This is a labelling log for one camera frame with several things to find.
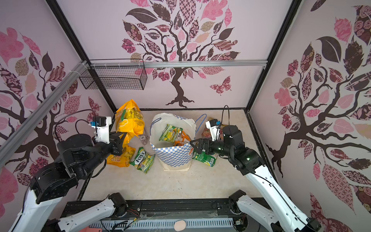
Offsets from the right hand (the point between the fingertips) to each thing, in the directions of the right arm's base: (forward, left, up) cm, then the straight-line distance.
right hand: (196, 140), depth 65 cm
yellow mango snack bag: (+3, +44, -25) cm, 50 cm away
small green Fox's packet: (+3, +33, -27) cm, 42 cm away
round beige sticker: (-30, +9, -30) cm, 44 cm away
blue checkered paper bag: (-2, +12, -12) cm, 17 cm away
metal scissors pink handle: (+18, +34, -25) cm, 46 cm away
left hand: (-2, +29, +9) cm, 31 cm away
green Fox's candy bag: (+4, -9, -29) cm, 31 cm away
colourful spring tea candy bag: (+19, +16, -21) cm, 33 cm away
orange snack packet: (+18, +8, -26) cm, 33 cm away
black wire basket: (+51, +43, +4) cm, 67 cm away
